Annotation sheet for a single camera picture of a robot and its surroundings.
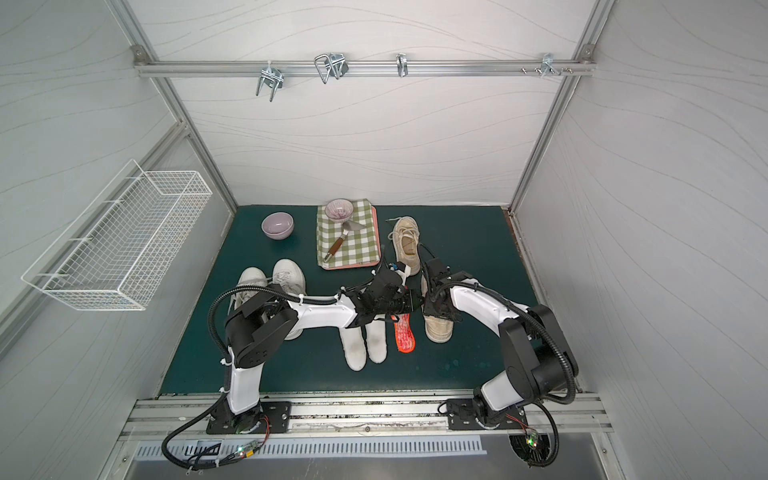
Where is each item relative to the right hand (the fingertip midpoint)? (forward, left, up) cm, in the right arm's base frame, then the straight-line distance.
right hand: (439, 309), depth 91 cm
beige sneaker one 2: (-7, +1, +2) cm, 8 cm away
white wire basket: (-4, +78, +31) cm, 84 cm away
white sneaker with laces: (+7, +61, +4) cm, 62 cm away
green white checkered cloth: (+24, +28, -1) cm, 37 cm away
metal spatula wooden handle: (+33, +34, -1) cm, 47 cm away
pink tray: (+32, +22, 0) cm, 38 cm away
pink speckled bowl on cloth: (+41, +38, +1) cm, 56 cm away
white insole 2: (-9, +19, -1) cm, 21 cm away
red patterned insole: (-9, +10, -1) cm, 13 cm away
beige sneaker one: (+24, +11, +3) cm, 27 cm away
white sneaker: (+8, +48, +5) cm, 49 cm away
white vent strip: (-36, +32, -2) cm, 48 cm away
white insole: (-12, +25, -1) cm, 28 cm away
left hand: (-1, +4, +6) cm, 7 cm away
